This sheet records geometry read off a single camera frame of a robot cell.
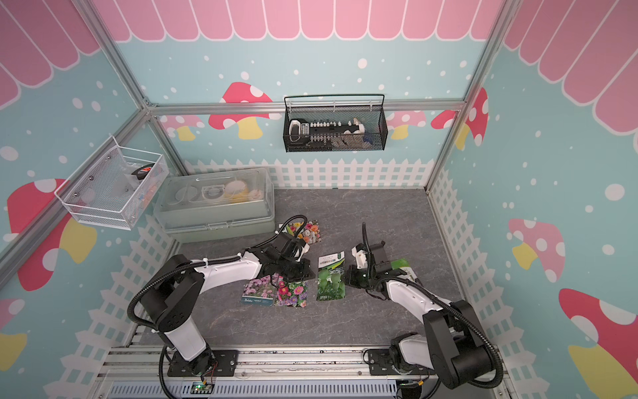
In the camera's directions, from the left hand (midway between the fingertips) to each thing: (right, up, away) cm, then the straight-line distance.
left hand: (314, 280), depth 87 cm
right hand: (+9, +1, +1) cm, 10 cm away
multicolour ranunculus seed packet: (-3, +16, +19) cm, 25 cm away
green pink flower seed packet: (+34, +3, +10) cm, 36 cm away
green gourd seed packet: (+6, 0, +3) cm, 6 cm away
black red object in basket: (-53, +36, -9) cm, 65 cm away
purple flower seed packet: (-20, -5, +3) cm, 21 cm away
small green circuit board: (-32, -27, -15) cm, 45 cm away
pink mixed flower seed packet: (-8, -6, +2) cm, 10 cm away
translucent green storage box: (-37, +27, +5) cm, 46 cm away
